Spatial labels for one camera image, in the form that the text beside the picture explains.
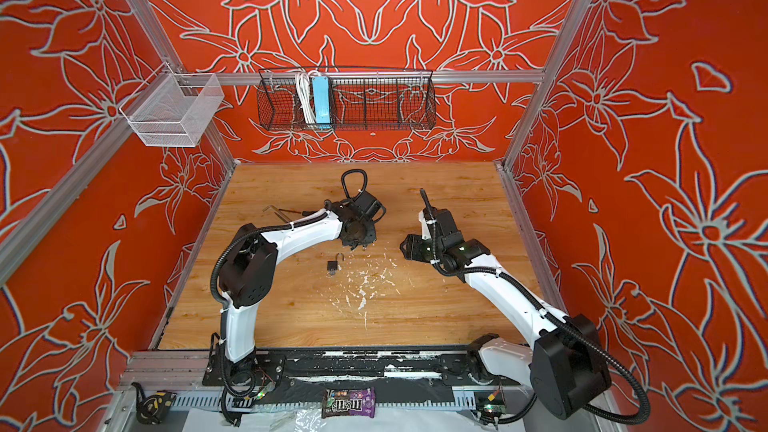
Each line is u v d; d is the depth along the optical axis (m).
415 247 0.72
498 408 0.68
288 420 0.67
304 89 0.88
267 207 1.07
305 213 1.04
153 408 0.66
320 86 0.90
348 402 0.68
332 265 0.92
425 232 0.74
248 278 0.51
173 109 0.92
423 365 0.74
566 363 0.40
